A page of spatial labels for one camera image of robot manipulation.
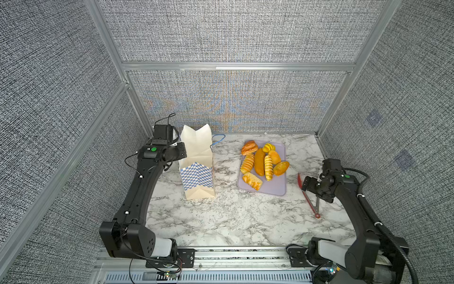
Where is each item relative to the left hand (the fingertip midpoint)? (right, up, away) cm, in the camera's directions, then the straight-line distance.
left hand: (184, 148), depth 79 cm
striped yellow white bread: (+41, -9, +17) cm, 46 cm away
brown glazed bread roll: (+33, +1, +28) cm, 43 cm away
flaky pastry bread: (+32, -17, +13) cm, 39 cm away
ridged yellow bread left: (+31, -8, +22) cm, 39 cm away
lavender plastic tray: (+46, -20, +15) cm, 52 cm away
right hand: (+59, -18, +4) cm, 62 cm away
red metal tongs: (+62, -30, +7) cm, 69 cm away
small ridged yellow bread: (+43, +1, +25) cm, 50 cm away
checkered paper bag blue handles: (+6, -9, -2) cm, 11 cm away
